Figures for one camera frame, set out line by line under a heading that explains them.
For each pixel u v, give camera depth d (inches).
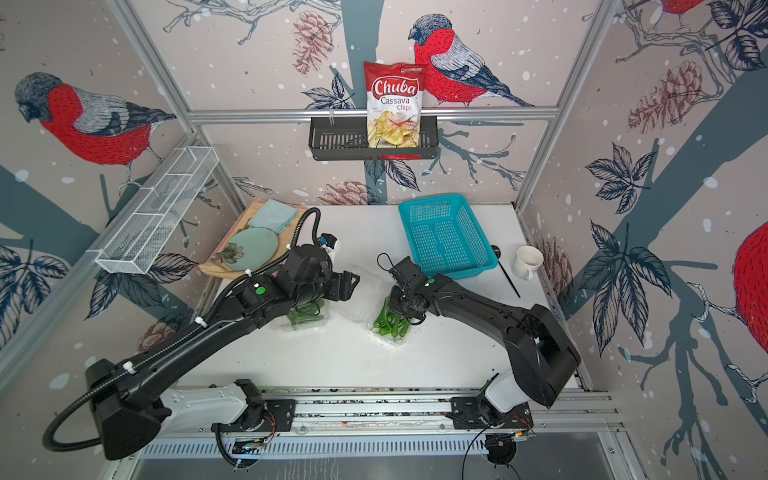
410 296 24.9
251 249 42.5
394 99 33.0
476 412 27.3
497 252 41.1
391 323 34.5
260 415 26.6
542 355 16.9
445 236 43.6
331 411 29.7
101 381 15.1
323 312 34.6
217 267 40.0
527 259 38.0
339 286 25.4
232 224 47.0
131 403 15.3
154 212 30.5
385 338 33.7
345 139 37.4
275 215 46.8
